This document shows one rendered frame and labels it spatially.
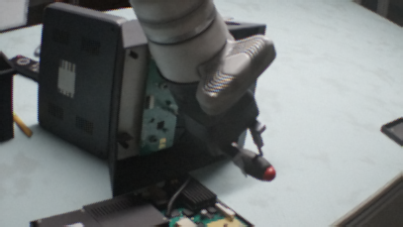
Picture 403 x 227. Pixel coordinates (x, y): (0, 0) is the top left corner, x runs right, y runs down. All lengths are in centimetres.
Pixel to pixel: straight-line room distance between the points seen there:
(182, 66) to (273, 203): 32
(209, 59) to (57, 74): 34
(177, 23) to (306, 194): 41
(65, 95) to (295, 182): 36
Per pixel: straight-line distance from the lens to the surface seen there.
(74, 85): 80
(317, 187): 84
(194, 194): 72
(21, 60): 109
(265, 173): 65
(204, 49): 51
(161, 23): 49
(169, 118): 75
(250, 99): 61
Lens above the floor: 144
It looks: 26 degrees down
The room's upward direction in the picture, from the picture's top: 9 degrees clockwise
